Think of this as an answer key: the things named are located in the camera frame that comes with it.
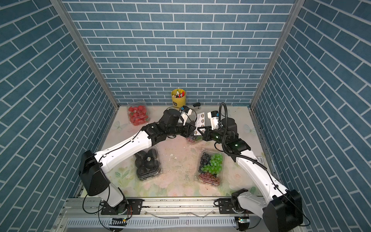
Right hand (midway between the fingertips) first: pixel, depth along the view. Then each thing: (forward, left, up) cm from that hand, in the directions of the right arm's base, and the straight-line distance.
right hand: (199, 129), depth 75 cm
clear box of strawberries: (+26, +47, -19) cm, 57 cm away
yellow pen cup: (+37, +17, -11) cm, 42 cm away
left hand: (+1, 0, 0) cm, 1 cm away
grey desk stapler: (+42, +3, -22) cm, 47 cm away
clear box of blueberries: (+7, +3, -20) cm, 21 cm away
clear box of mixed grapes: (-12, -8, -19) cm, 24 cm away
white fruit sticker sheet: (+3, 0, +3) cm, 4 cm away
